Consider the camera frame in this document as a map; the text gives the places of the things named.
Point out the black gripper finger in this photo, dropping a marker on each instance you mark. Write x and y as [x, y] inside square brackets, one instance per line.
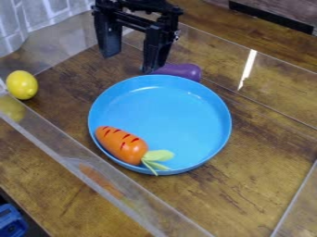
[109, 34]
[158, 41]

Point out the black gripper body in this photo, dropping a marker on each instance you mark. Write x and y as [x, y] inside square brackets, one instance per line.
[138, 14]

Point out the purple toy eggplant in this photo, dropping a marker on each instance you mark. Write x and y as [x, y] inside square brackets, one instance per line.
[187, 70]

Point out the blue round tray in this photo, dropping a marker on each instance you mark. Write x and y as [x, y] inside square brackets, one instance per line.
[176, 113]

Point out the yellow toy lemon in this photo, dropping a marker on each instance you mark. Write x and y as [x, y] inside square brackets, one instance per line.
[22, 84]

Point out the orange toy carrot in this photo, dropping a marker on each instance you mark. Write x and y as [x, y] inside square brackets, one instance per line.
[130, 149]

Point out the blue plastic box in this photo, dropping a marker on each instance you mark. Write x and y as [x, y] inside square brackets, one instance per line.
[13, 223]

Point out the clear acrylic enclosure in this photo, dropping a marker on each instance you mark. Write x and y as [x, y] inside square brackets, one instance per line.
[256, 191]

